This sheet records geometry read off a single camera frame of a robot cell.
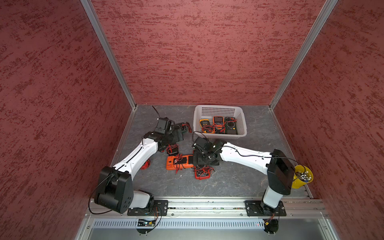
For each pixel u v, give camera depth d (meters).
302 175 0.68
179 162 0.85
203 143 0.64
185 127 1.06
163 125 0.66
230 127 1.03
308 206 0.77
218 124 1.03
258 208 0.73
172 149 0.91
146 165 0.86
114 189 0.42
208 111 1.10
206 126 1.03
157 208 0.74
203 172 0.83
